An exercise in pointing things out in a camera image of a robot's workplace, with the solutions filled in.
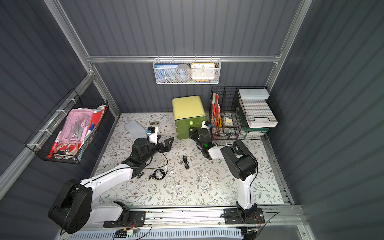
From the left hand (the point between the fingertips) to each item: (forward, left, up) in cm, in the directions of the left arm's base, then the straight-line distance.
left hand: (168, 137), depth 82 cm
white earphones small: (-12, -1, -19) cm, 22 cm away
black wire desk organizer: (+23, -47, -3) cm, 52 cm away
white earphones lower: (-22, -6, -19) cm, 30 cm away
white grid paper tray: (+19, -56, +1) cm, 59 cm away
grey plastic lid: (+20, +29, -18) cm, 39 cm away
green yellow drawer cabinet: (+17, -11, +2) cm, 21 cm away
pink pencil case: (-1, +43, +12) cm, 44 cm away
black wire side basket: (-12, +48, +15) cm, 52 cm away
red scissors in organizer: (+37, -32, -12) cm, 50 cm away
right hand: (+13, -14, -7) cm, 20 cm away
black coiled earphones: (-14, +9, -18) cm, 25 cm away
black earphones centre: (-5, -9, -19) cm, 22 cm away
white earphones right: (-18, -20, -20) cm, 33 cm away
